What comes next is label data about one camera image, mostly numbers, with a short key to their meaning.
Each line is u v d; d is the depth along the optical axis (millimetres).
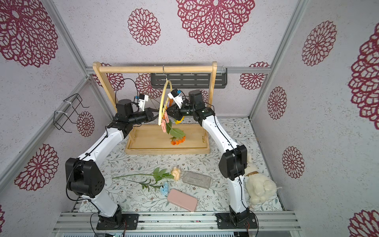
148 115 703
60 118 727
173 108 716
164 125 653
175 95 687
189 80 985
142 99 730
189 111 700
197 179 853
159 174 898
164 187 800
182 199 802
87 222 758
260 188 754
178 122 901
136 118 703
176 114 703
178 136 817
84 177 456
